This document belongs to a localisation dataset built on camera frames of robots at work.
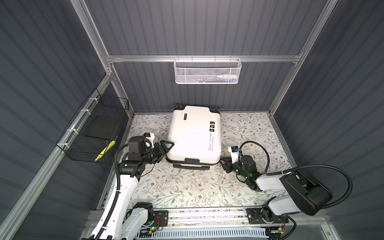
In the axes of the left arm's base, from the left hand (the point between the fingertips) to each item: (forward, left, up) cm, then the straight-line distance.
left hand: (171, 147), depth 74 cm
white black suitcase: (+10, -13, -2) cm, 17 cm away
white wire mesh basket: (+74, -26, 0) cm, 79 cm away
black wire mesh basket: (+10, +38, +6) cm, 39 cm away
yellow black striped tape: (-2, +29, +4) cm, 29 cm away
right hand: (0, -28, -16) cm, 33 cm away
